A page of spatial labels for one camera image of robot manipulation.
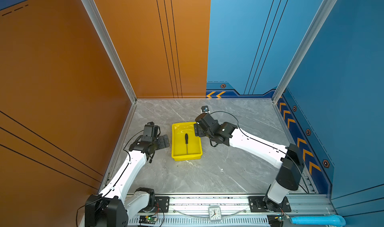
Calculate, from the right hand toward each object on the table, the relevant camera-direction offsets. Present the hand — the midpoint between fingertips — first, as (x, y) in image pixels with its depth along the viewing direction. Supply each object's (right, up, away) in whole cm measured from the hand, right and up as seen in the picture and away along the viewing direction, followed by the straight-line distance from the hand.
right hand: (200, 125), depth 81 cm
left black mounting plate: (-18, -38, -7) cm, 43 cm away
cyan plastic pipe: (+58, -41, -16) cm, 73 cm away
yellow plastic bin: (-13, -17, +11) cm, 24 cm away
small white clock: (+7, -40, -12) cm, 43 cm away
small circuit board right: (+37, -43, -11) cm, 58 cm away
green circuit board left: (-25, -44, -11) cm, 51 cm away
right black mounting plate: (+29, -38, -9) cm, 48 cm away
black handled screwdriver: (-8, -9, +15) cm, 20 cm away
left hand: (-23, -8, +3) cm, 24 cm away
